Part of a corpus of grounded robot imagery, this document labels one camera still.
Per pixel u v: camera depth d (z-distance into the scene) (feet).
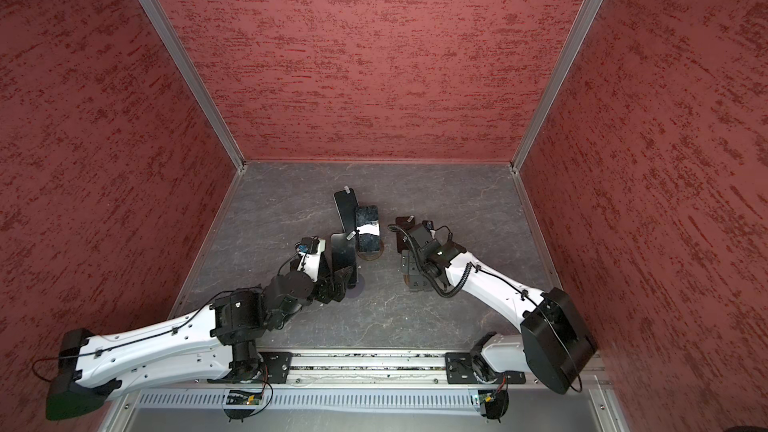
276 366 2.43
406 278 2.93
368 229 3.01
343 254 2.67
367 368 2.49
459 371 2.42
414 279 2.84
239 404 2.37
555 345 1.35
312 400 2.54
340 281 2.08
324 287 2.04
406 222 3.39
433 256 2.00
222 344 1.66
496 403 2.36
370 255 3.07
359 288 2.84
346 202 3.13
